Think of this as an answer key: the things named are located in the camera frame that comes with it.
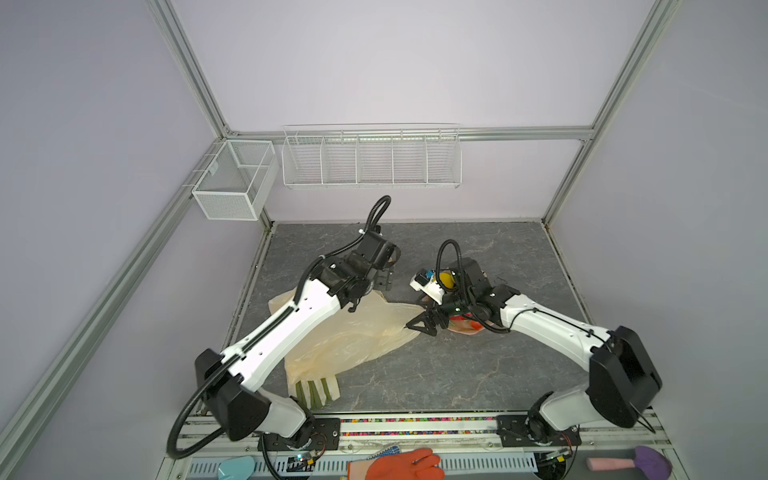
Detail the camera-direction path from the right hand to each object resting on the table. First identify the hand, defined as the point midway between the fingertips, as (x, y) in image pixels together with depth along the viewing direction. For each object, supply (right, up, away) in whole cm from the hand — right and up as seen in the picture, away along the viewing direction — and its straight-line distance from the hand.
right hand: (414, 314), depth 80 cm
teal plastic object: (-42, -34, -10) cm, 55 cm away
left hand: (-11, +11, -4) cm, 16 cm away
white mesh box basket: (-59, +41, +20) cm, 74 cm away
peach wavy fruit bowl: (+15, -6, +9) cm, 19 cm away
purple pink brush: (+54, -32, -11) cm, 64 cm away
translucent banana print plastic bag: (-19, -7, +2) cm, 21 cm away
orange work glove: (0, -33, -11) cm, 35 cm away
